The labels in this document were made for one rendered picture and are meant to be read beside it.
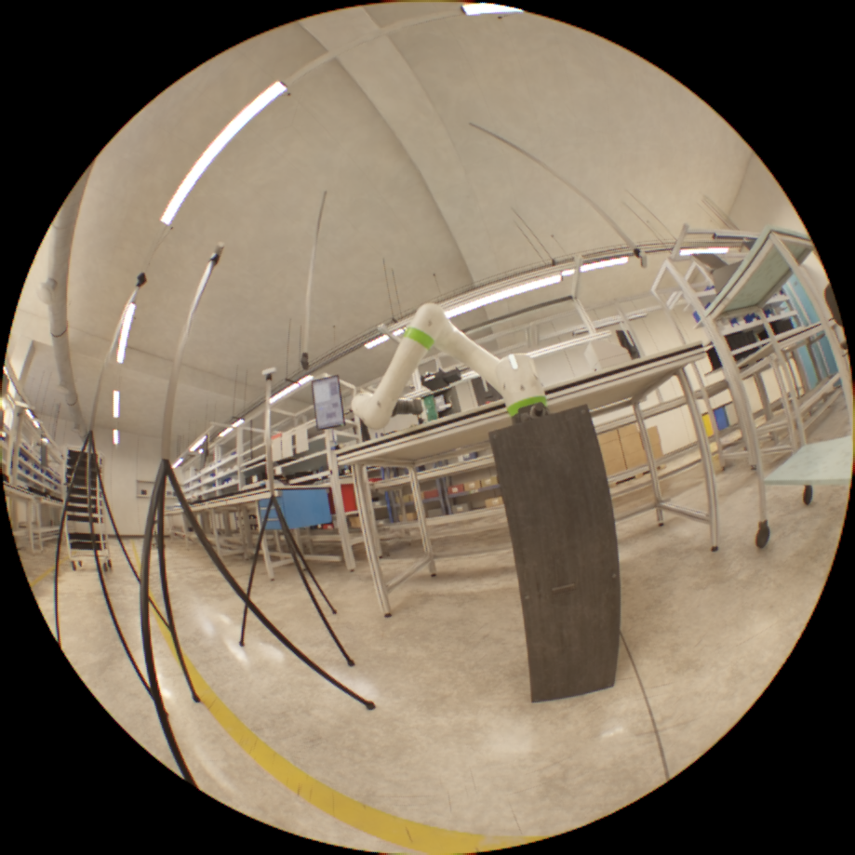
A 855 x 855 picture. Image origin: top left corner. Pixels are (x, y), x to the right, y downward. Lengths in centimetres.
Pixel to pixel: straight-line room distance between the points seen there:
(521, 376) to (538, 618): 65
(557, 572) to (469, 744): 53
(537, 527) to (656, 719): 65
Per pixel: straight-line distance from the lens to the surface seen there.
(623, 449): 462
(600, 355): 120
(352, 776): 84
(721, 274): 132
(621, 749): 79
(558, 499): 58
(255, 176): 338
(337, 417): 251
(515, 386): 77
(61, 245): 415
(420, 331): 95
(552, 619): 69
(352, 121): 312
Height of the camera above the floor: 70
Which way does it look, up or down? 14 degrees up
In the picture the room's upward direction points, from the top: 12 degrees counter-clockwise
